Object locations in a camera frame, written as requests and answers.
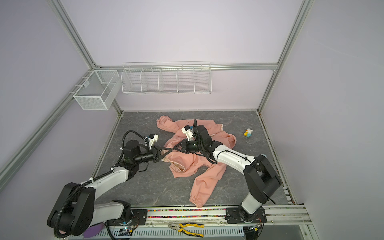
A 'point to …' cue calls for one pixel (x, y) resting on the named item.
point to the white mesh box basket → (98, 90)
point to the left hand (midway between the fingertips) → (171, 153)
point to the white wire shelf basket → (166, 78)
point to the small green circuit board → (125, 231)
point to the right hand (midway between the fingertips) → (173, 149)
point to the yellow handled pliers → (178, 227)
